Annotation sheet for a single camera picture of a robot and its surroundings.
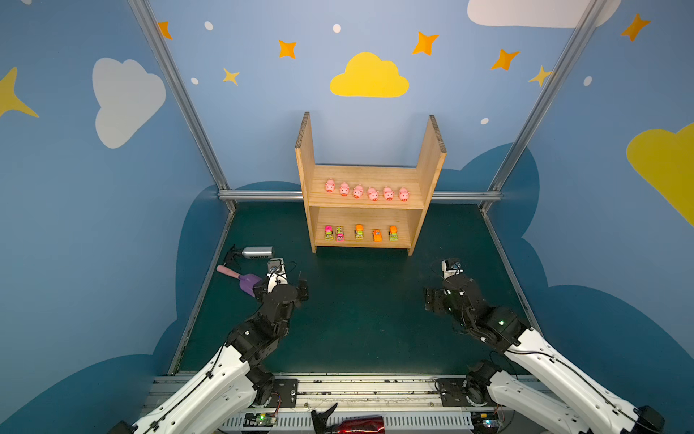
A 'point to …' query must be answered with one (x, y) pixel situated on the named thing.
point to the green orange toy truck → (359, 231)
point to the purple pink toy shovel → (248, 282)
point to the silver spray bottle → (250, 252)
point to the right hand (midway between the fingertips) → (442, 285)
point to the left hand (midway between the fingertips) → (290, 275)
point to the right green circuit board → (485, 420)
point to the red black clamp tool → (373, 424)
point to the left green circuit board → (261, 419)
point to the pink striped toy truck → (340, 234)
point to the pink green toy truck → (328, 232)
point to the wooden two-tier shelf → (368, 206)
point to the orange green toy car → (393, 233)
